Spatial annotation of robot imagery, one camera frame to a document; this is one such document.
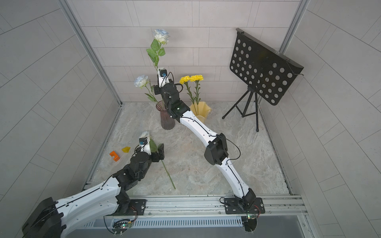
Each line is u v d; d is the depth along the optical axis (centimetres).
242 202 62
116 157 85
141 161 58
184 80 81
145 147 67
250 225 67
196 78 80
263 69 72
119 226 66
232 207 71
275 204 73
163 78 63
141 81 78
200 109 89
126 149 89
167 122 96
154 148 71
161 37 63
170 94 60
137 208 71
